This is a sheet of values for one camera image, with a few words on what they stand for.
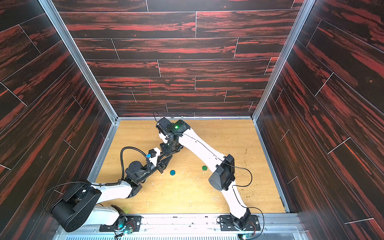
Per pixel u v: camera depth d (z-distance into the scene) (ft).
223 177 1.60
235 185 1.88
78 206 1.42
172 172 2.99
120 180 2.14
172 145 2.15
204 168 3.06
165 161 2.46
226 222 2.42
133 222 2.41
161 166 2.36
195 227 2.41
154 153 2.20
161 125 2.02
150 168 2.28
